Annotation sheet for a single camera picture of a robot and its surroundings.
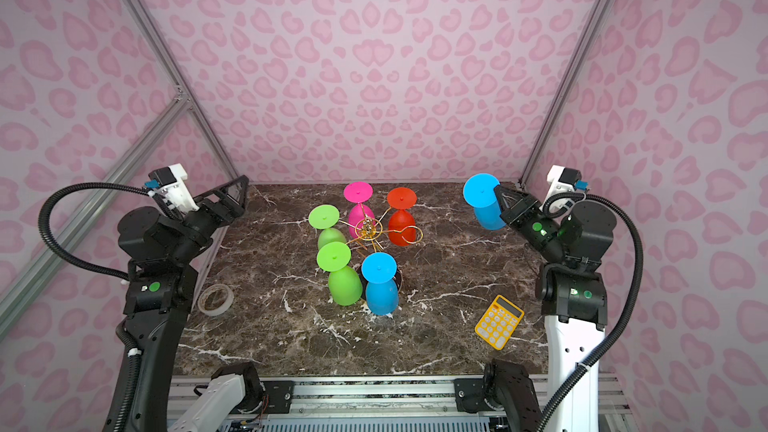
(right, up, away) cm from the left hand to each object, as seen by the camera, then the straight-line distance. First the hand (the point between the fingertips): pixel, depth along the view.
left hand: (236, 177), depth 61 cm
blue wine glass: (+29, -19, +2) cm, 35 cm away
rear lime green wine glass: (+15, -8, +11) cm, 20 cm away
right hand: (+51, -2, -4) cm, 52 cm away
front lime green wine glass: (+20, -24, +9) cm, 33 cm away
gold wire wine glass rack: (+27, -11, +9) cm, 30 cm away
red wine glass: (+34, -11, +8) cm, 37 cm away
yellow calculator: (+62, -38, +22) cm, 76 cm away
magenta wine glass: (+23, -2, +15) cm, 28 cm away
